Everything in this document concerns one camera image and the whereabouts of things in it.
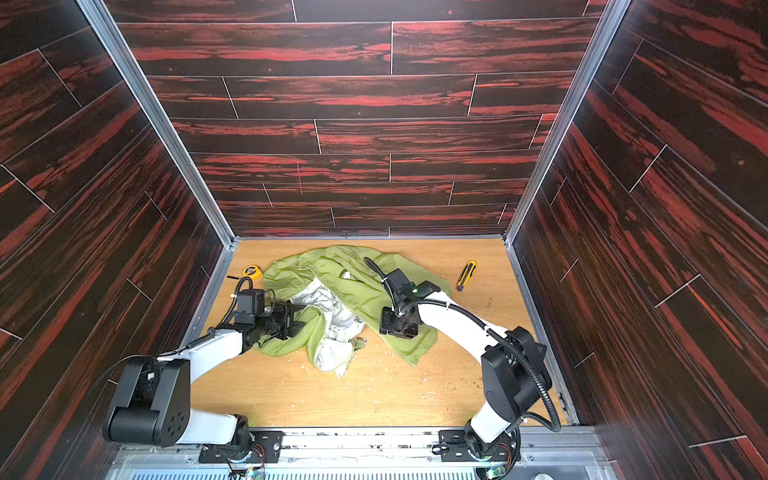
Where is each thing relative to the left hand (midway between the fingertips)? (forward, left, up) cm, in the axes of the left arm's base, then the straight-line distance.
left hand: (307, 309), depth 90 cm
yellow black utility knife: (+22, -55, -6) cm, 59 cm away
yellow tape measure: (+20, +25, -6) cm, 33 cm away
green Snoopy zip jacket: (+8, -8, -5) cm, 12 cm away
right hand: (-6, -26, 0) cm, 26 cm away
